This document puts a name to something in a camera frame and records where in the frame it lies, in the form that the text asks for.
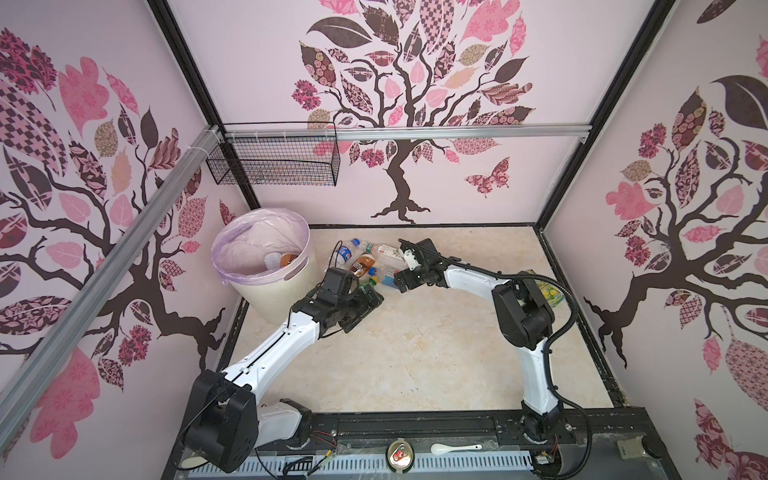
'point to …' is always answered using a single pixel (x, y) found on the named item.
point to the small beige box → (631, 448)
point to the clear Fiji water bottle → (387, 275)
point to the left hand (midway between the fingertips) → (375, 310)
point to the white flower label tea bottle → (391, 256)
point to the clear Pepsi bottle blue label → (343, 254)
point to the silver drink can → (400, 455)
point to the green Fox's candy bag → (553, 294)
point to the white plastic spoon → (439, 449)
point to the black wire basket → (277, 162)
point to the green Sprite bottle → (363, 286)
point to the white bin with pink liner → (265, 254)
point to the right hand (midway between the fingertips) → (405, 271)
